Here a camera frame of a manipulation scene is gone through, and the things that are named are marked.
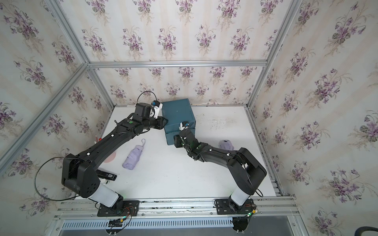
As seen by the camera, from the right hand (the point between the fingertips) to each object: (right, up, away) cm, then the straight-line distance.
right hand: (178, 136), depth 88 cm
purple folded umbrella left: (-27, -13, +1) cm, 30 cm away
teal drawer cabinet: (-1, +15, 0) cm, 15 cm away
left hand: (-6, +8, -4) cm, 11 cm away
